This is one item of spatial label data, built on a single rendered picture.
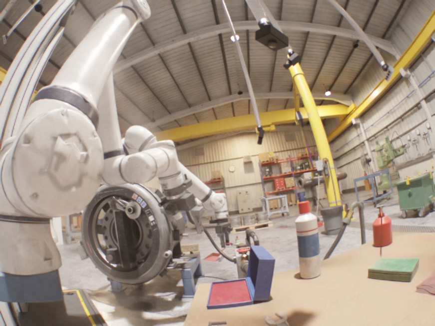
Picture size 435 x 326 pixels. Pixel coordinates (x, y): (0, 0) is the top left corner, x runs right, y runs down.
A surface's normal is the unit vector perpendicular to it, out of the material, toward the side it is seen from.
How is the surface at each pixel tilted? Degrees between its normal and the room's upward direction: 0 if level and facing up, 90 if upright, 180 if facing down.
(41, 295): 90
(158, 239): 90
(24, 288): 90
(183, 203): 114
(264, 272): 90
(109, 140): 105
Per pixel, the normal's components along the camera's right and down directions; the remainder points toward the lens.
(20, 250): 0.69, -0.58
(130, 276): -0.04, -0.24
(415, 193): -0.99, 0.11
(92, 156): 0.98, -0.08
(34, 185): 0.88, 0.02
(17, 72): 0.76, -0.25
